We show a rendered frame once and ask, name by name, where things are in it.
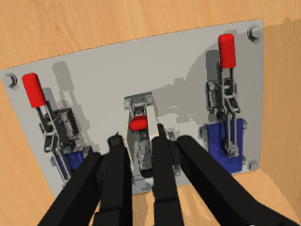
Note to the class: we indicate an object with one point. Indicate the blue rectangular plate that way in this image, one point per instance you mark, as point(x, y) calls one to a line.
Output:
point(75, 158)

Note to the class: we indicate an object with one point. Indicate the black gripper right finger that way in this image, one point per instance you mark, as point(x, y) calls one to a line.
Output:
point(228, 201)

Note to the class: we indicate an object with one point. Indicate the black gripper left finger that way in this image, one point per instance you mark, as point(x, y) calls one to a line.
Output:
point(76, 203)

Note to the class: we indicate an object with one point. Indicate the blue flat plate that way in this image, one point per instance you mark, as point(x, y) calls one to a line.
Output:
point(216, 130)

